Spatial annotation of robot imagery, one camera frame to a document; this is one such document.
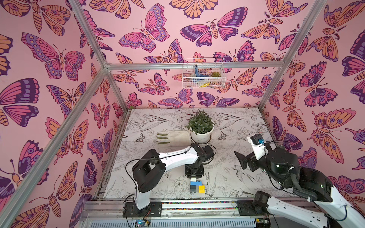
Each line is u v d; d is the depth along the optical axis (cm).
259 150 50
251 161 51
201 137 94
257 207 64
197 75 94
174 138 102
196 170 70
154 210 73
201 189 77
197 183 79
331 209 40
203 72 95
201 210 75
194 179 79
